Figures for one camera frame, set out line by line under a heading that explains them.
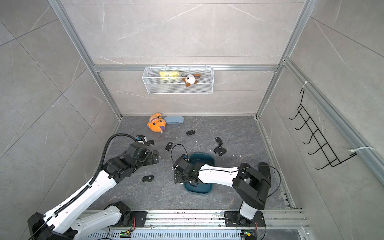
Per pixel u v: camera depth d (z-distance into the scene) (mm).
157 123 1040
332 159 588
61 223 389
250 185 442
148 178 858
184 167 647
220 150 979
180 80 880
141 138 669
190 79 855
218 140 1040
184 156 783
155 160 697
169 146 1009
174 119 1139
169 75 833
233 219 733
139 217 736
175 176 762
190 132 1072
